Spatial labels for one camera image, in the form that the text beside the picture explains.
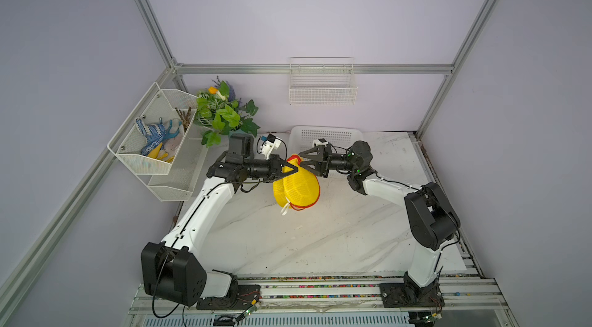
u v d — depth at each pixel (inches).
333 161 28.3
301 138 44.0
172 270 15.6
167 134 31.5
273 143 27.6
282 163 27.2
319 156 28.1
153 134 28.2
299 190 27.6
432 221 19.5
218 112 30.9
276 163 25.4
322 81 38.4
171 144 30.1
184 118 32.8
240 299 28.6
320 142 31.5
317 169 29.2
